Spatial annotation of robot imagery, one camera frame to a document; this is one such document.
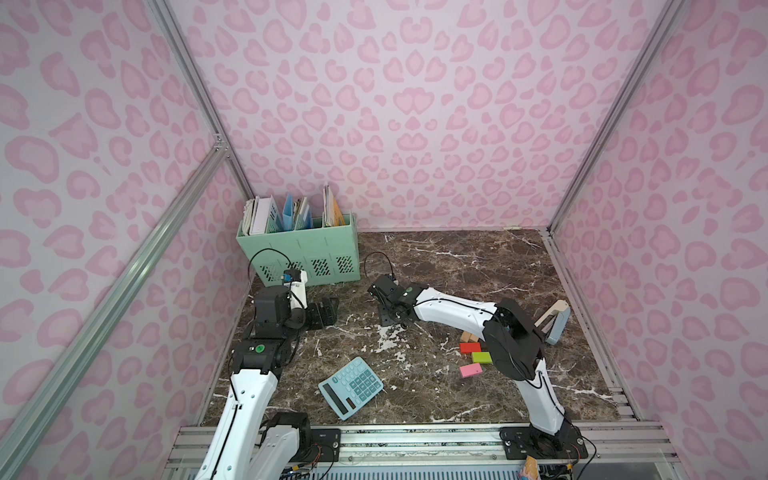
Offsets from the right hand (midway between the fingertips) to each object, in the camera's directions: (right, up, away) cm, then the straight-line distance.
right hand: (388, 314), depth 93 cm
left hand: (-16, +8, -17) cm, 25 cm away
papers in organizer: (-39, +31, -1) cm, 50 cm away
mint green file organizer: (-19, +19, -1) cm, 27 cm away
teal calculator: (-10, -17, -13) cm, 23 cm away
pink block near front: (+23, -14, -9) cm, 28 cm away
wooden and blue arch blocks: (+51, -2, -1) cm, 51 cm away
